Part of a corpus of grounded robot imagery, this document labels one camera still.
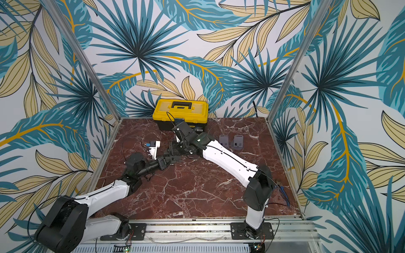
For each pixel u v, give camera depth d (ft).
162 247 2.30
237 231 2.41
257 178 1.50
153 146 2.40
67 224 1.34
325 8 2.26
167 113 3.33
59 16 2.31
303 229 2.51
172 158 2.40
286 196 2.75
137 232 2.41
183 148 1.86
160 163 2.31
